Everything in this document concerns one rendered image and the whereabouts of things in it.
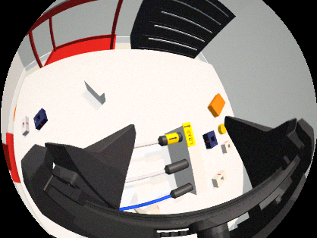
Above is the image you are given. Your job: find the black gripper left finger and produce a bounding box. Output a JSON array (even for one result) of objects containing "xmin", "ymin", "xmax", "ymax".
[{"xmin": 45, "ymin": 123, "xmax": 137, "ymax": 210}]

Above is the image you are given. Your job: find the yellow short cylinder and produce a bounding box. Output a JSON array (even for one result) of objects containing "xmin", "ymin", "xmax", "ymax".
[{"xmin": 218, "ymin": 124, "xmax": 226, "ymax": 134}]

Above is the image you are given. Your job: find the orange rectangular block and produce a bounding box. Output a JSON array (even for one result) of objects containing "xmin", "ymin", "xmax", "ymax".
[{"xmin": 207, "ymin": 94, "xmax": 225, "ymax": 118}]

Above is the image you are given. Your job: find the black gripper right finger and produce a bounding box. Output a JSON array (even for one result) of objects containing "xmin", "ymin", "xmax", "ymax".
[{"xmin": 224, "ymin": 116, "xmax": 297, "ymax": 189}]

